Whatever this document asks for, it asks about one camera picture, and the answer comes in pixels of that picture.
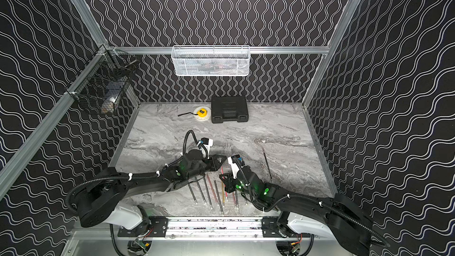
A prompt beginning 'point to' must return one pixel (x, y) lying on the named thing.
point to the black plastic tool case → (231, 108)
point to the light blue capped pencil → (218, 197)
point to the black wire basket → (99, 87)
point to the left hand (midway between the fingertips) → (227, 155)
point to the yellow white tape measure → (202, 113)
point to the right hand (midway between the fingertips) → (220, 176)
